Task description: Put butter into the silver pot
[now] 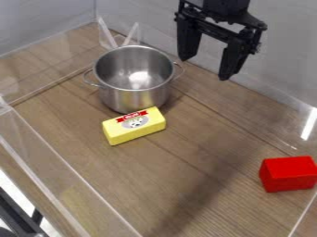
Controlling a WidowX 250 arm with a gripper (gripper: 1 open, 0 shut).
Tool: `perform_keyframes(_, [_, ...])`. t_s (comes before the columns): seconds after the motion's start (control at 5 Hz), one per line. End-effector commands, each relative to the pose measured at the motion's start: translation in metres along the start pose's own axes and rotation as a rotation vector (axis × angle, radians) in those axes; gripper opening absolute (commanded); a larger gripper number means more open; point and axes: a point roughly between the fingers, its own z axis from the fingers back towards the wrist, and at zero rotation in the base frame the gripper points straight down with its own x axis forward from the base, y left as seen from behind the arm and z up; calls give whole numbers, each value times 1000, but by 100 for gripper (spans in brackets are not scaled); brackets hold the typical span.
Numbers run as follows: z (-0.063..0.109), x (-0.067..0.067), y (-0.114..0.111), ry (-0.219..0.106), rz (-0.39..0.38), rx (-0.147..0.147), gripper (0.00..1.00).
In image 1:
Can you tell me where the yellow butter block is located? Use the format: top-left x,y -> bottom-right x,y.
102,106 -> 166,145

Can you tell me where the red block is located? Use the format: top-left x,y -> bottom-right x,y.
258,156 -> 317,193

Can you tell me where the black table frame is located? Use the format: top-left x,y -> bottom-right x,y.
0,187 -> 50,237

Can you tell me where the silver metal pot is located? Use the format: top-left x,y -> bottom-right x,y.
83,45 -> 185,114

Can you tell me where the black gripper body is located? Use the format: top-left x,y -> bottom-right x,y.
175,0 -> 268,42

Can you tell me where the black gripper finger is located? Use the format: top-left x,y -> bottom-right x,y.
218,29 -> 262,81
175,14 -> 202,61

